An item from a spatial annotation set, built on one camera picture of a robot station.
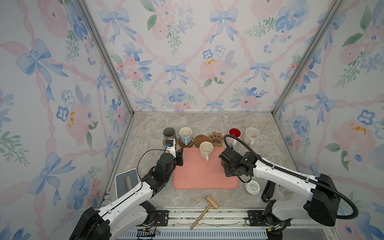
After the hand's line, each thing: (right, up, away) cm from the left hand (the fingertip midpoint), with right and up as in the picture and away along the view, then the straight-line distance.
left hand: (180, 147), depth 80 cm
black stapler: (+47, -23, -1) cm, 52 cm away
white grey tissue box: (-30, -19, +2) cm, 36 cm away
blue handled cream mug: (+2, +6, +16) cm, 17 cm away
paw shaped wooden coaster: (+23, +3, +26) cm, 35 cm away
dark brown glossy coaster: (+5, -1, +20) cm, 21 cm away
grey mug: (-8, +7, +16) cm, 19 cm away
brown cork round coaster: (+11, +3, +24) cm, 27 cm away
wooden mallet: (+18, -29, -3) cm, 34 cm away
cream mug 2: (+46, +6, +21) cm, 51 cm away
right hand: (+26, -12, +2) cm, 29 cm away
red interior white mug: (+35, +7, +20) cm, 41 cm away
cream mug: (+15, -3, +14) cm, 21 cm away
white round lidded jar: (+38, -21, -2) cm, 43 cm away
